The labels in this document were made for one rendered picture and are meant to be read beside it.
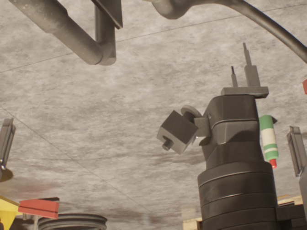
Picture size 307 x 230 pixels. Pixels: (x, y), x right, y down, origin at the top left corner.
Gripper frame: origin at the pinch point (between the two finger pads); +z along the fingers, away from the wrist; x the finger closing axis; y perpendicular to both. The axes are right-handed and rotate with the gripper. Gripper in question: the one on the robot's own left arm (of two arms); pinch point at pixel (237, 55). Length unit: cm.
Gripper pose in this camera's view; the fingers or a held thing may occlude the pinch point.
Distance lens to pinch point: 54.3
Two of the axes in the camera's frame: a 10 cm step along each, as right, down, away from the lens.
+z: -0.9, -9.1, 3.9
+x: -1.2, 4.0, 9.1
